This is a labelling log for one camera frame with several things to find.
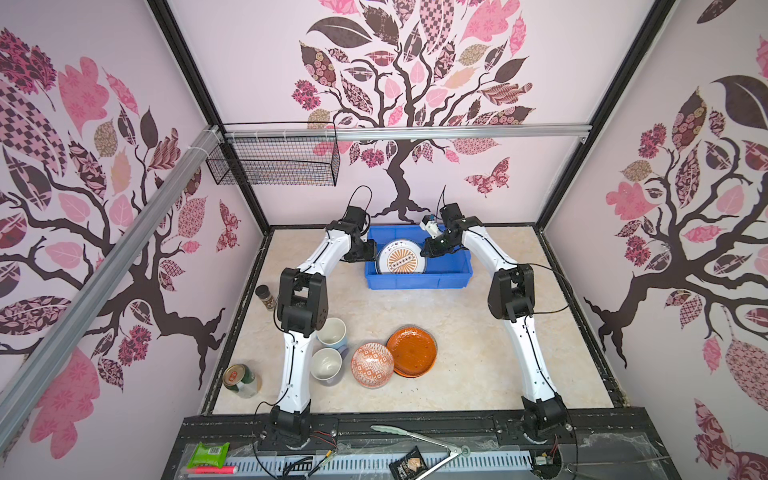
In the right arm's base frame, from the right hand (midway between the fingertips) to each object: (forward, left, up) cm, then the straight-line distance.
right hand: (424, 248), depth 105 cm
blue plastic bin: (-5, -11, -6) cm, 13 cm away
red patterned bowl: (-41, +18, -3) cm, 44 cm away
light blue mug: (-31, +30, -3) cm, 43 cm away
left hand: (-5, +20, +2) cm, 21 cm away
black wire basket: (+18, +41, +28) cm, 53 cm away
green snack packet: (-61, +57, -4) cm, 84 cm away
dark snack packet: (-63, +9, -5) cm, 64 cm away
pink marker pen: (-64, +55, -4) cm, 84 cm away
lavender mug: (-40, +31, -4) cm, 51 cm away
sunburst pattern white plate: (-3, +9, -2) cm, 9 cm away
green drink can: (-45, +52, +5) cm, 69 cm away
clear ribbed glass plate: (-36, +6, -4) cm, 37 cm away
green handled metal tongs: (-61, -2, -4) cm, 61 cm away
